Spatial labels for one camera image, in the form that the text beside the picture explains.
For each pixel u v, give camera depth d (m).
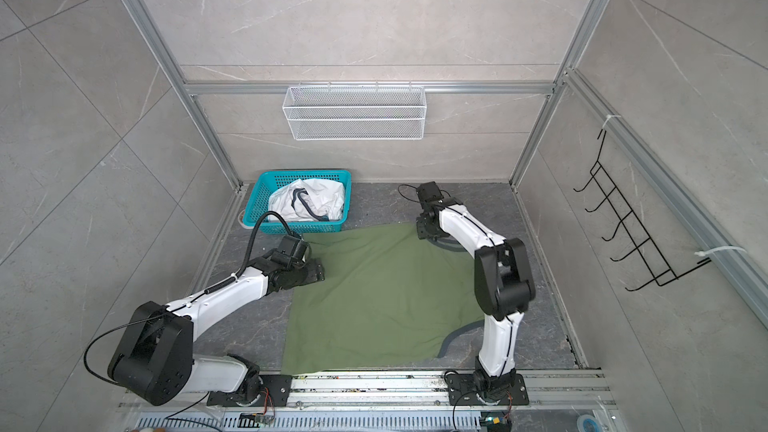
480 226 0.58
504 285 0.50
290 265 0.70
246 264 0.60
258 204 1.04
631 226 0.67
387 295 0.92
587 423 0.69
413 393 0.75
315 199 1.07
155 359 0.42
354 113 1.01
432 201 0.76
